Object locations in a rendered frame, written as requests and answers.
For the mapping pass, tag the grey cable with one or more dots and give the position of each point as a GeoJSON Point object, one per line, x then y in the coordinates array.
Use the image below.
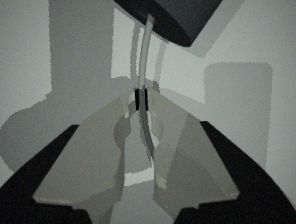
{"type": "Point", "coordinates": [141, 81]}

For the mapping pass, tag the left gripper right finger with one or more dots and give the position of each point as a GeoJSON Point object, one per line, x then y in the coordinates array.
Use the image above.
{"type": "Point", "coordinates": [195, 165]}

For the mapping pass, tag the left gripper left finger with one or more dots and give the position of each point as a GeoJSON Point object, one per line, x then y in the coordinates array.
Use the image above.
{"type": "Point", "coordinates": [82, 168]}

